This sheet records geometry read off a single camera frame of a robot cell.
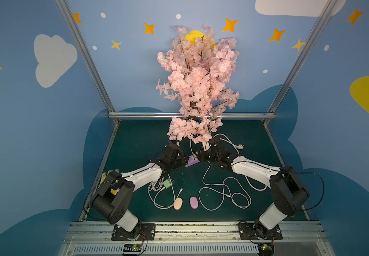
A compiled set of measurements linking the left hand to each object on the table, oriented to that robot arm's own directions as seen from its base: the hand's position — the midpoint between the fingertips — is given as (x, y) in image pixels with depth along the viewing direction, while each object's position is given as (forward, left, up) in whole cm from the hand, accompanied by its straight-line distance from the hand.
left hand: (189, 155), depth 89 cm
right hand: (+3, -6, +2) cm, 7 cm away
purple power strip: (+2, -2, -9) cm, 9 cm away
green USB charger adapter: (-13, +12, -9) cm, 20 cm away
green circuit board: (-43, +24, -12) cm, 51 cm away
